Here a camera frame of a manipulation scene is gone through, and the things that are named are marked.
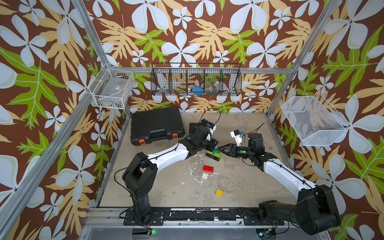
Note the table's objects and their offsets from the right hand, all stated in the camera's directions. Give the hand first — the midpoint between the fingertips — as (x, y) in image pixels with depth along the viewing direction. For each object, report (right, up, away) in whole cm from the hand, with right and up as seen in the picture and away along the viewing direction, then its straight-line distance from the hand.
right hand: (220, 149), depth 80 cm
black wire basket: (-13, +44, +18) cm, 49 cm away
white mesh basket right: (+50, +15, -3) cm, 53 cm away
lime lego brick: (-1, -3, 0) cm, 3 cm away
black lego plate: (-6, -4, +2) cm, 7 cm away
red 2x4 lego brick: (-6, -13, +8) cm, 16 cm away
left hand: (-1, +5, +5) cm, 7 cm away
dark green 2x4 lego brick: (-2, -1, 0) cm, 2 cm away
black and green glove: (-4, +15, +33) cm, 37 cm away
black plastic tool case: (-41, +14, +26) cm, 50 cm away
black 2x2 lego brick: (-1, -5, 0) cm, 6 cm away
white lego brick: (-8, -17, +6) cm, 20 cm away
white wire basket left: (-62, +35, +6) cm, 71 cm away
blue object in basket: (-11, +36, +14) cm, 40 cm away
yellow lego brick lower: (0, -24, 0) cm, 24 cm away
